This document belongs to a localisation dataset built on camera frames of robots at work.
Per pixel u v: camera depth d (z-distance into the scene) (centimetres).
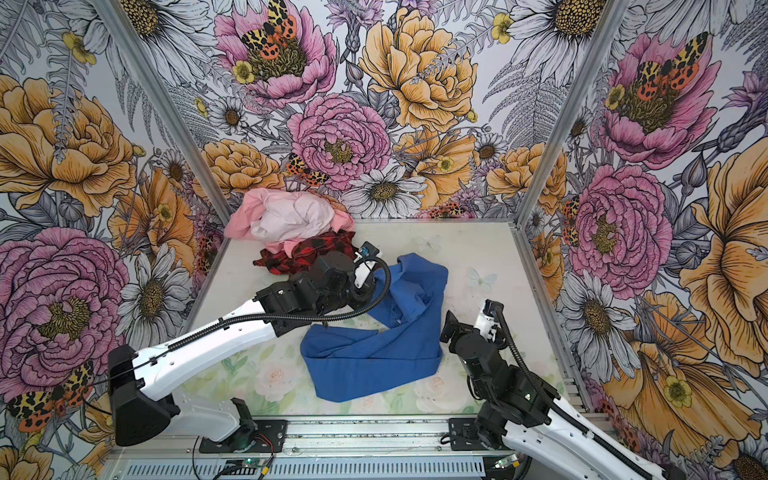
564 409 46
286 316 49
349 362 82
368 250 61
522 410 49
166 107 88
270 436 74
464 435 73
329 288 54
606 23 73
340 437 76
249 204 102
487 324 62
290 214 98
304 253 91
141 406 40
